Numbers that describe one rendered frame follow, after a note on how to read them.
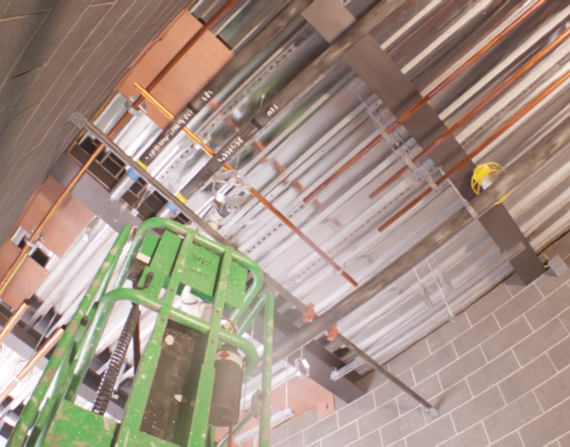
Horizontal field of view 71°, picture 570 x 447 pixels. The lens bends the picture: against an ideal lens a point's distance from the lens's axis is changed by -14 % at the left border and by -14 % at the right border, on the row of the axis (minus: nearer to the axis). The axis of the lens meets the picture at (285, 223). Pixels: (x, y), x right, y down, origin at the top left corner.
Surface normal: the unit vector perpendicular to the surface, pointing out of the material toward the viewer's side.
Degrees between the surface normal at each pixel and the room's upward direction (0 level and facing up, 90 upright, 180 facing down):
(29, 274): 180
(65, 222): 180
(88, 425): 90
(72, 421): 90
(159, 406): 90
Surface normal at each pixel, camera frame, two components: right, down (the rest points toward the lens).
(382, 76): 0.00, 0.49
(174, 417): 0.48, -0.76
